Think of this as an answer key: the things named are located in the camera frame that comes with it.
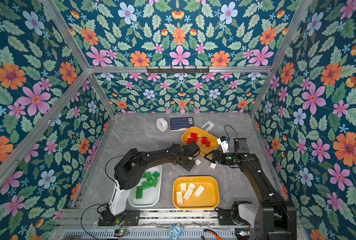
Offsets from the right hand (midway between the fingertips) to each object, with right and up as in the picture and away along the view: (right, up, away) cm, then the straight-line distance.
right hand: (210, 156), depth 80 cm
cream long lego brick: (-17, -22, -1) cm, 28 cm away
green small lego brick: (-32, -16, +5) cm, 37 cm away
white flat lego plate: (+3, -8, +11) cm, 14 cm away
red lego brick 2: (-8, +10, +24) cm, 27 cm away
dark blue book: (-18, +19, +34) cm, 43 cm away
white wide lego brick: (-6, -19, 0) cm, 20 cm away
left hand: (-10, -6, +10) cm, 15 cm away
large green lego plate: (-39, -19, 0) cm, 43 cm away
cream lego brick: (-12, -19, 0) cm, 23 cm away
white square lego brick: (-6, -6, +12) cm, 15 cm away
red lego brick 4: (-2, +7, +21) cm, 22 cm away
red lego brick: (-12, +7, +24) cm, 27 cm away
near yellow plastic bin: (-1, -22, -2) cm, 22 cm away
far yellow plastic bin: (-1, +10, +21) cm, 23 cm away
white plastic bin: (-36, -21, +1) cm, 42 cm away
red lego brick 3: (+1, +5, +21) cm, 22 cm away
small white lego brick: (-15, -18, +3) cm, 23 cm away
